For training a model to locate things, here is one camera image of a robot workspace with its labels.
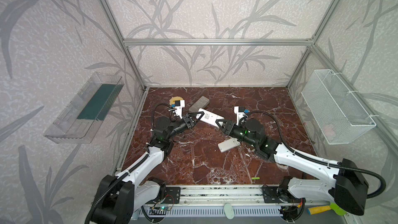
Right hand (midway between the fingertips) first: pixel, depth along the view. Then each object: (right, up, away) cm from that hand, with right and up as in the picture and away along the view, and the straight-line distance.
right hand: (217, 117), depth 72 cm
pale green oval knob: (+5, -41, -4) cm, 42 cm away
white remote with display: (-3, 0, -1) cm, 3 cm away
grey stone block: (-10, +6, +35) cm, 37 cm away
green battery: (+20, -32, +8) cm, 39 cm away
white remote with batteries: (+7, -18, +18) cm, 27 cm away
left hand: (-5, +2, -2) cm, 6 cm away
